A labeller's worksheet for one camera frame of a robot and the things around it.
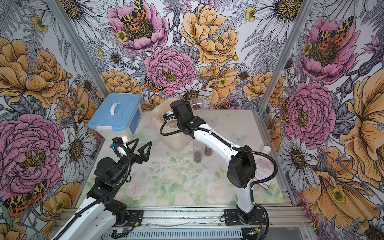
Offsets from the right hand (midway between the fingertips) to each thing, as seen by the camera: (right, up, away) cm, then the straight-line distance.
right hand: (189, 104), depth 82 cm
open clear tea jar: (+11, -27, +11) cm, 31 cm away
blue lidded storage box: (-44, -5, +14) cm, 47 cm away
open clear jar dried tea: (+5, -27, +10) cm, 30 cm away
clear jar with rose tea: (+5, 0, -1) cm, 5 cm away
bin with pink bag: (-7, -21, +10) cm, 24 cm away
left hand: (-20, -20, -9) cm, 30 cm away
